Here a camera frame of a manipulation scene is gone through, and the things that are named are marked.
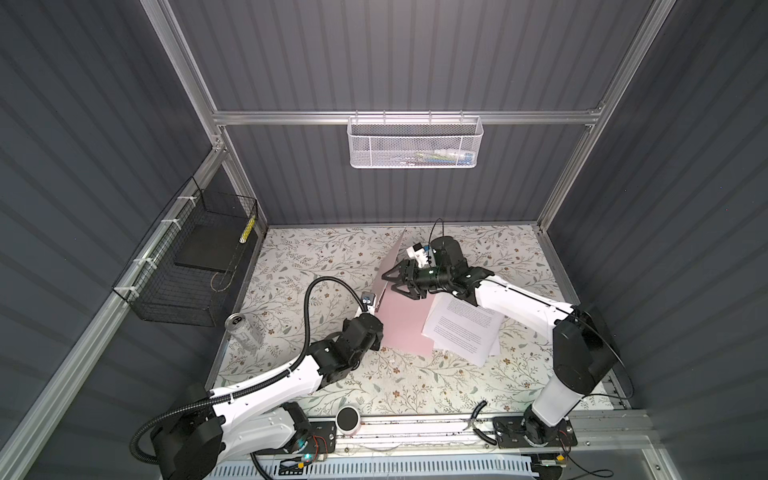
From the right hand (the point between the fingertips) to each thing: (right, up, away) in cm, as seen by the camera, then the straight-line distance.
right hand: (388, 284), depth 79 cm
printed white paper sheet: (+23, -15, +14) cm, 31 cm away
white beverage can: (-39, -13, 0) cm, 41 cm away
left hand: (-4, -10, +3) cm, 11 cm away
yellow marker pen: (-39, +13, +2) cm, 42 cm away
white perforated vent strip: (-4, -43, -8) cm, 44 cm away
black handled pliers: (+23, -33, -2) cm, 40 cm away
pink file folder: (+5, -12, +12) cm, 18 cm away
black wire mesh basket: (-51, +4, -7) cm, 52 cm away
